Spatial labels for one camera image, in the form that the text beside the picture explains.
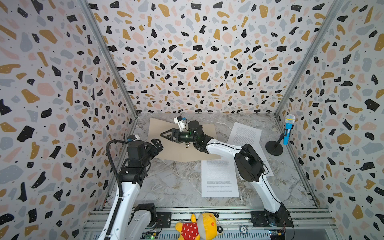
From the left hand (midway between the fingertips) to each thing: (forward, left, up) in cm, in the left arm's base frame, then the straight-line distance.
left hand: (154, 142), depth 76 cm
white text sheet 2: (+22, -55, -24) cm, 64 cm away
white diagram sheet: (-6, -65, -24) cm, 70 cm away
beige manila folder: (+3, -9, -14) cm, 17 cm away
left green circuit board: (-37, +1, -23) cm, 43 cm away
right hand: (+4, -3, +1) cm, 5 cm away
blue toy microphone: (+13, -74, +3) cm, 75 cm away
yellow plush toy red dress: (-35, -25, -14) cm, 46 cm away
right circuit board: (-38, -60, -24) cm, 74 cm away
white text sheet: (-10, -35, -23) cm, 43 cm away
